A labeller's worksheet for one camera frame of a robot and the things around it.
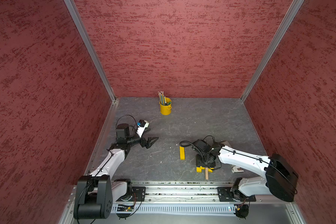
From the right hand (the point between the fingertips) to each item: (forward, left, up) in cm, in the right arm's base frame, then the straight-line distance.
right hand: (201, 167), depth 82 cm
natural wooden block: (-4, -3, 0) cm, 5 cm away
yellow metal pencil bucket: (+41, +22, +5) cm, 47 cm away
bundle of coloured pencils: (+46, +24, +11) cm, 53 cm away
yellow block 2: (-1, +1, 0) cm, 2 cm away
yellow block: (+9, +11, -1) cm, 14 cm away
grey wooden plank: (+15, -19, 0) cm, 25 cm away
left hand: (+16, +29, +12) cm, 35 cm away
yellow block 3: (-6, -2, +13) cm, 14 cm away
